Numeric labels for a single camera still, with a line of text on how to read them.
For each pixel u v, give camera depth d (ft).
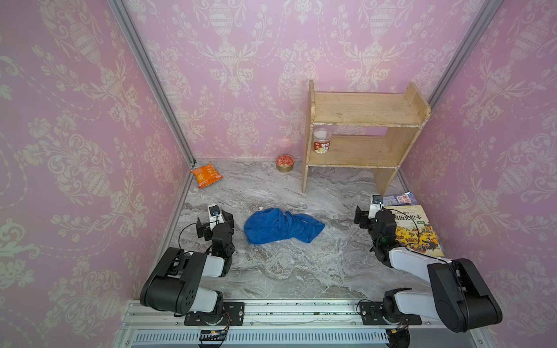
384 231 2.22
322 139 2.96
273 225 3.01
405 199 3.27
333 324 2.39
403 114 2.54
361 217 2.68
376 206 2.54
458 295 1.39
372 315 2.39
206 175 3.60
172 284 1.42
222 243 2.25
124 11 2.30
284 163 3.82
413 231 2.87
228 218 2.80
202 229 2.56
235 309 2.45
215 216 2.44
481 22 2.33
